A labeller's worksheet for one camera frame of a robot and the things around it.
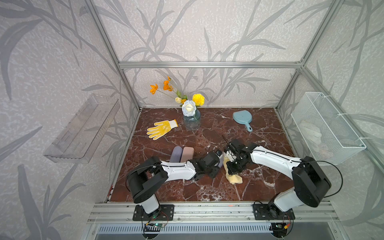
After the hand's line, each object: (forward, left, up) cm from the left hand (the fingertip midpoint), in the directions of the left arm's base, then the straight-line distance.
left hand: (215, 167), depth 88 cm
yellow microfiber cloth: (-9, -8, +6) cm, 13 cm away
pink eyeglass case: (+9, +17, -1) cm, 19 cm away
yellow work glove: (+30, +37, -2) cm, 47 cm away
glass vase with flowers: (+17, +14, +30) cm, 38 cm away
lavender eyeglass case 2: (+3, -4, +2) cm, 5 cm away
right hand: (-4, -7, +2) cm, 8 cm away
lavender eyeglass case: (+7, +24, +1) cm, 25 cm away
